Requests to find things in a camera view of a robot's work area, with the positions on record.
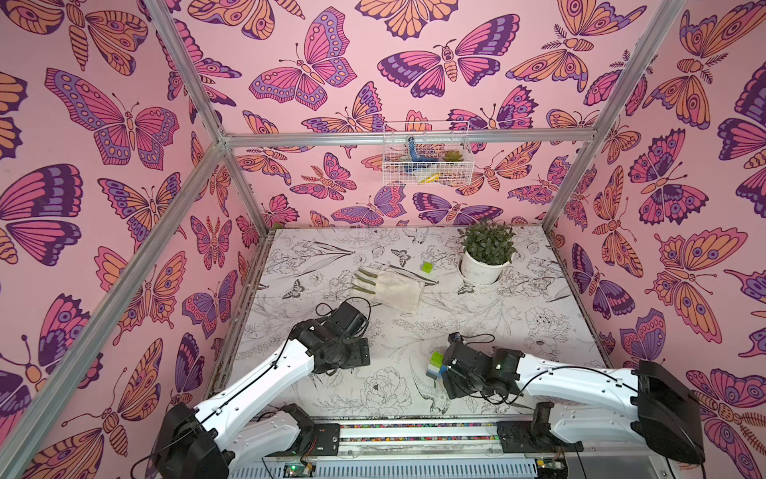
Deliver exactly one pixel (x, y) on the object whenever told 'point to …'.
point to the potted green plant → (489, 249)
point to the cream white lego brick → (433, 368)
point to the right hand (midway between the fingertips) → (454, 379)
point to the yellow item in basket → (431, 179)
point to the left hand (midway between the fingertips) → (357, 356)
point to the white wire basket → (423, 154)
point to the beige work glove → (391, 285)
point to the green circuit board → (293, 470)
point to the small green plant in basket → (453, 156)
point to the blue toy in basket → (412, 166)
